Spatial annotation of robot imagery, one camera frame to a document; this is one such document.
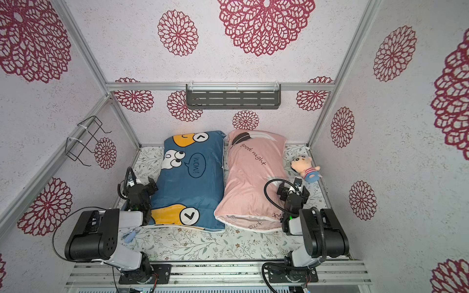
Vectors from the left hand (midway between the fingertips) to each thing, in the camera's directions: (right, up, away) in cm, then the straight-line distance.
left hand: (142, 181), depth 92 cm
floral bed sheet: (+16, -27, -9) cm, 33 cm away
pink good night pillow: (+57, +12, +3) cm, 58 cm away
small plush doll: (+85, +9, +9) cm, 85 cm away
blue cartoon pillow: (+25, -6, -2) cm, 26 cm away
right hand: (+76, 0, -3) cm, 76 cm away
